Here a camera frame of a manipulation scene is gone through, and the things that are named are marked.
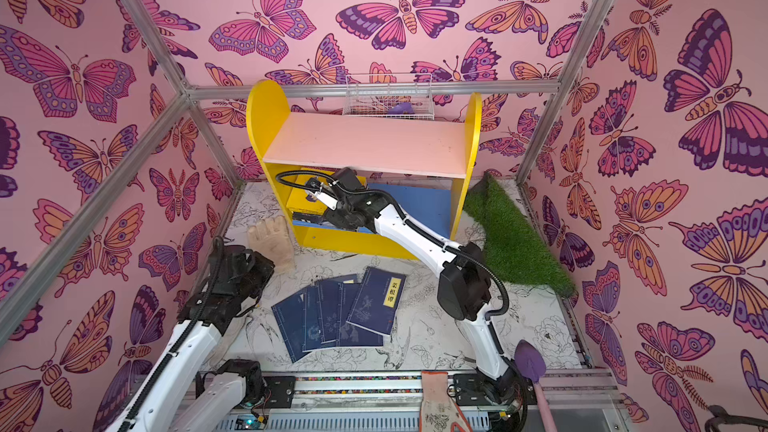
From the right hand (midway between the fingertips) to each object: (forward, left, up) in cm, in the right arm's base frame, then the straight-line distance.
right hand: (336, 196), depth 85 cm
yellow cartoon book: (-2, +11, -1) cm, 11 cm away
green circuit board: (-51, +18, -26) cm, 60 cm away
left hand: (-16, +15, -6) cm, 23 cm away
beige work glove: (+1, +26, -22) cm, 34 cm away
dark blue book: (-22, -11, -21) cm, 32 cm away
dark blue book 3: (-33, +6, -21) cm, 39 cm away
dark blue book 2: (-32, -5, -21) cm, 38 cm away
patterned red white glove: (-49, -27, -22) cm, 60 cm away
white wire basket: (+28, -17, +11) cm, 35 cm away
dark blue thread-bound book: (-27, +13, -22) cm, 37 cm away
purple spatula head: (-38, -51, -22) cm, 67 cm away
